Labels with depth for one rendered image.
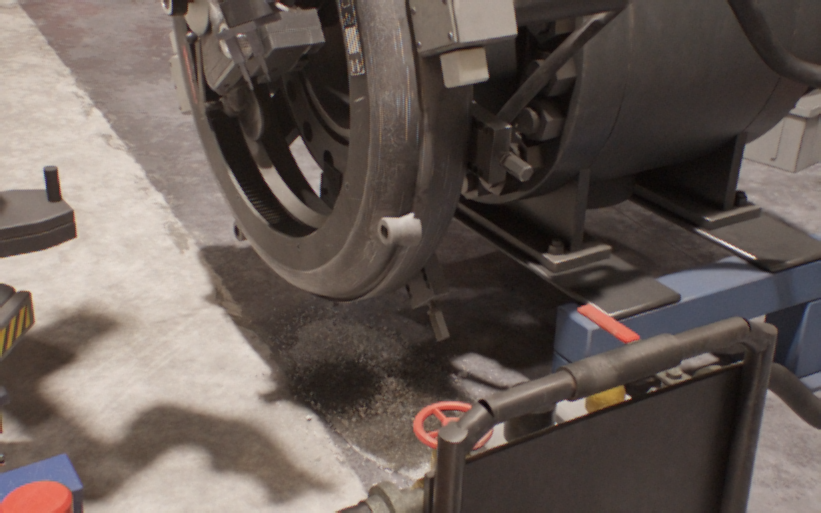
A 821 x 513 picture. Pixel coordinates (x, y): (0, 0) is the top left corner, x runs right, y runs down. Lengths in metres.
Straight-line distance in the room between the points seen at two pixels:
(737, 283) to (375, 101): 0.76
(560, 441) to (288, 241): 0.79
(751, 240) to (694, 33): 0.42
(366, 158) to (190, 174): 1.44
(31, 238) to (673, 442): 0.64
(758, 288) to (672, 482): 0.80
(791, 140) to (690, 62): 1.29
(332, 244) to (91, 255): 0.98
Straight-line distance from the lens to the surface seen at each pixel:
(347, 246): 1.55
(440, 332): 1.65
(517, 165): 1.40
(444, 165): 1.43
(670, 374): 1.18
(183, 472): 1.81
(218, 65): 1.79
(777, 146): 3.08
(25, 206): 0.84
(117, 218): 2.64
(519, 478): 1.03
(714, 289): 1.87
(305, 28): 1.51
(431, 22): 1.33
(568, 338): 1.75
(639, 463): 1.14
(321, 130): 1.84
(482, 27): 1.30
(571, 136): 1.70
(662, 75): 1.76
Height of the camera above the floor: 1.09
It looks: 27 degrees down
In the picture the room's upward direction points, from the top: 2 degrees clockwise
